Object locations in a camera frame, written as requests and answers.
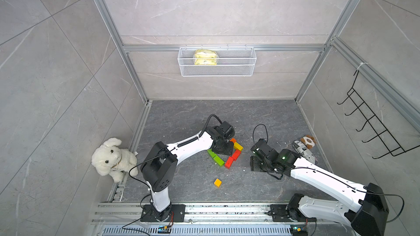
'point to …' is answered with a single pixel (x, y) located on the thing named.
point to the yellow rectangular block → (238, 146)
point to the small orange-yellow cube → (217, 182)
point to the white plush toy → (109, 158)
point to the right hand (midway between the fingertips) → (255, 164)
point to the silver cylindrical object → (303, 151)
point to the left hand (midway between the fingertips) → (231, 150)
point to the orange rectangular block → (233, 140)
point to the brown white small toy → (309, 141)
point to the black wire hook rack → (389, 141)
